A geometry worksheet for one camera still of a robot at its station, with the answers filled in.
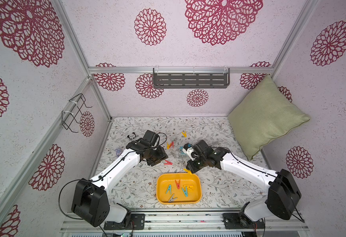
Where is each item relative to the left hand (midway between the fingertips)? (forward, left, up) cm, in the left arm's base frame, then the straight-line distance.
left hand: (165, 159), depth 81 cm
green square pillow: (+23, -58, +11) cm, 64 cm away
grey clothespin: (-18, -4, -12) cm, 22 cm away
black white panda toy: (+24, +25, -12) cm, 37 cm away
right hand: (-2, -12, -3) cm, 12 cm away
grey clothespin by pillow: (+37, -41, -16) cm, 58 cm away
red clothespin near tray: (+4, -2, -14) cm, 15 cm away
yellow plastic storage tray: (-8, -17, -14) cm, 23 cm away
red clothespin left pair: (+19, -4, -14) cm, 23 cm away
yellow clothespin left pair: (+17, -1, -14) cm, 22 cm away
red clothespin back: (-10, -7, -13) cm, 18 cm away
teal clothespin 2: (-14, -12, -12) cm, 22 cm away
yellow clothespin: (+28, -13, -14) cm, 34 cm away
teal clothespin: (-12, -2, -12) cm, 17 cm away
